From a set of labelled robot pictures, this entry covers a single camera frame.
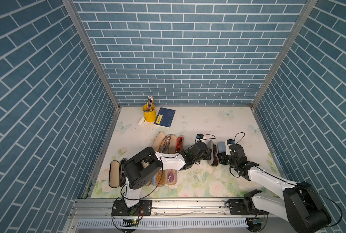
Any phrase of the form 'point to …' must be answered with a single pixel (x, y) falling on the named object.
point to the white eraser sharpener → (141, 121)
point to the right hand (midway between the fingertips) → (219, 155)
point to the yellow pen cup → (150, 116)
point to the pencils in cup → (150, 104)
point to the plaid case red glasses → (179, 144)
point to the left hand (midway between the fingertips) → (216, 154)
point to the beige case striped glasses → (161, 142)
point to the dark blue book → (164, 117)
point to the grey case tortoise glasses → (214, 161)
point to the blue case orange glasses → (158, 179)
